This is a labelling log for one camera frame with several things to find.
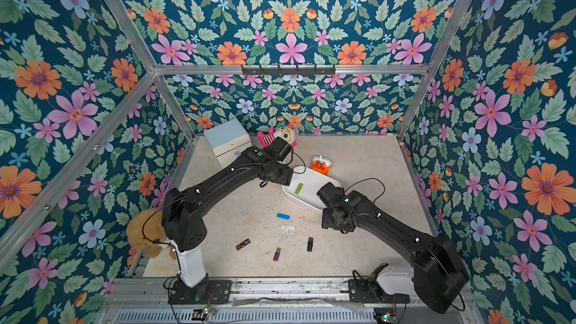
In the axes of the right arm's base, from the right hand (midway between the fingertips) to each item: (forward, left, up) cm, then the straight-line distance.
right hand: (332, 222), depth 82 cm
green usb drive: (+18, +14, -6) cm, 23 cm away
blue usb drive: (+5, +19, -7) cm, 21 cm away
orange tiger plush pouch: (+28, +4, -1) cm, 29 cm away
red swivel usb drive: (-7, +34, -7) cm, 35 cm away
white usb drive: (0, +18, -7) cm, 19 cm away
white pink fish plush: (+46, +21, +1) cm, 50 cm away
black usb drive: (-6, +8, -8) cm, 13 cm away
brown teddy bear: (-10, +59, +13) cm, 61 cm away
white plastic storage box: (+21, +11, -7) cm, 25 cm away
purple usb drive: (-10, +20, -8) cm, 24 cm away
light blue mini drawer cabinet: (+32, +45, +9) cm, 56 cm away
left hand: (+15, +18, +8) cm, 25 cm away
